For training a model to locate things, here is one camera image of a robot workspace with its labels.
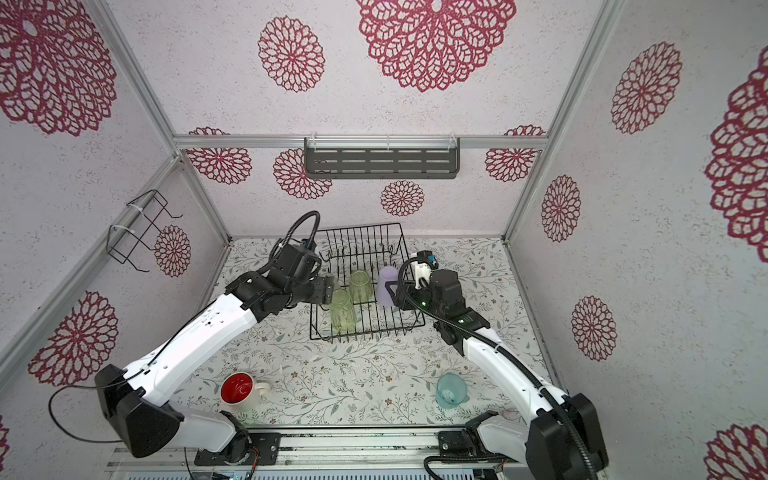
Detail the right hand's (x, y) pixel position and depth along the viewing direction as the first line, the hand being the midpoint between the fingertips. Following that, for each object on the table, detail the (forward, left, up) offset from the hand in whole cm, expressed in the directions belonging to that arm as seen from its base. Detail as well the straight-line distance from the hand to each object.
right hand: (392, 280), depth 78 cm
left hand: (-2, +20, -1) cm, 20 cm away
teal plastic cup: (-20, -17, -25) cm, 36 cm away
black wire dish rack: (+24, +11, -21) cm, 34 cm away
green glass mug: (+11, +11, -18) cm, 24 cm away
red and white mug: (-23, +41, -22) cm, 52 cm away
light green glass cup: (-2, +15, -12) cm, 19 cm away
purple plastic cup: (+9, +2, -9) cm, 13 cm away
